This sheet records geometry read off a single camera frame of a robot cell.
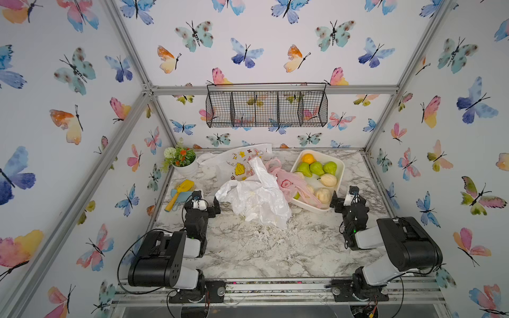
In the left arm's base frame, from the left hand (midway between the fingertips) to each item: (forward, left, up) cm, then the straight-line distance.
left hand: (207, 194), depth 89 cm
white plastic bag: (-4, -22, +3) cm, 23 cm away
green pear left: (+19, -48, -6) cm, 52 cm away
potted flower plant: (+18, +14, +4) cm, 23 cm away
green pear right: (+19, -61, -6) cm, 64 cm away
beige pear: (+9, -58, -4) cm, 59 cm away
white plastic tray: (+26, -59, -5) cm, 64 cm away
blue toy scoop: (+4, +15, -8) cm, 17 cm away
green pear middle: (+17, -53, -4) cm, 56 cm away
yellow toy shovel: (+12, +15, -9) cm, 21 cm away
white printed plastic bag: (+22, -9, -5) cm, 25 cm away
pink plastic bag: (+4, -38, +1) cm, 39 cm away
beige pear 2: (0, -53, -4) cm, 53 cm away
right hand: (0, -64, 0) cm, 64 cm away
